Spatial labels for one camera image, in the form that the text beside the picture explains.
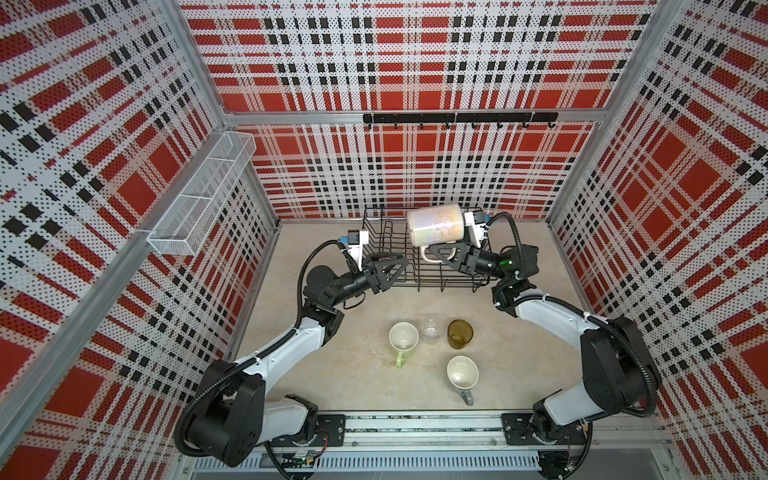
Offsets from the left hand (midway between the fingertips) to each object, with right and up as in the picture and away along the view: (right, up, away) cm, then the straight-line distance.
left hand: (406, 264), depth 68 cm
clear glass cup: (+8, -21, +22) cm, 32 cm away
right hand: (+5, +3, -2) cm, 6 cm away
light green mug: (-1, -23, +20) cm, 30 cm away
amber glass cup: (+17, -22, +20) cm, 34 cm away
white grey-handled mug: (+16, -31, +13) cm, 38 cm away
